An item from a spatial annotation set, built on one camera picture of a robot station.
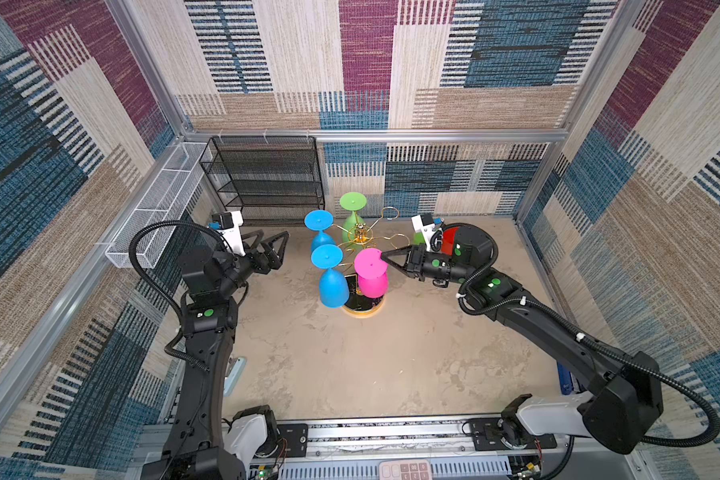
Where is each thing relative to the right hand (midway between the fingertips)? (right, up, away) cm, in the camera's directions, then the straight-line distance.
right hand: (381, 263), depth 67 cm
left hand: (-24, +7, +1) cm, 25 cm away
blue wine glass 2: (-11, -7, +9) cm, 16 cm away
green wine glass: (-7, +8, +10) cm, 14 cm away
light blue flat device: (-39, -31, +14) cm, 52 cm away
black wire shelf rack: (-36, +28, +42) cm, 62 cm away
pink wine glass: (-2, -2, 0) cm, 3 cm away
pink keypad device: (+9, -47, +2) cm, 48 cm away
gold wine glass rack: (-6, -15, +28) cm, 32 cm away
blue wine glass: (-15, +11, +12) cm, 22 cm away
